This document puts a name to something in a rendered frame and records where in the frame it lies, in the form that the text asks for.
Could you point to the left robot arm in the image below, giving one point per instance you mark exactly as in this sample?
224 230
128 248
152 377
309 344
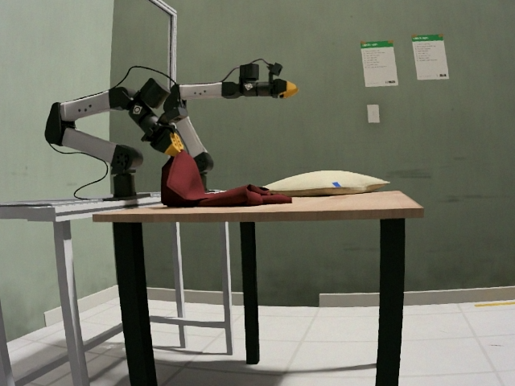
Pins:
249 74

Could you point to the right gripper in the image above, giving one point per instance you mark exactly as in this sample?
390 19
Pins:
163 137

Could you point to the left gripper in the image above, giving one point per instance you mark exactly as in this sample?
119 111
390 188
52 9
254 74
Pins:
281 87

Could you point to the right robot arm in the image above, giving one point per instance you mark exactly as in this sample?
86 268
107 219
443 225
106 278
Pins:
123 158

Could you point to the dark red pillowcase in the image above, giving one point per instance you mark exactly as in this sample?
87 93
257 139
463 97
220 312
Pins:
181 186

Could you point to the cream pillow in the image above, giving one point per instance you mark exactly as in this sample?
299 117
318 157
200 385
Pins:
325 183

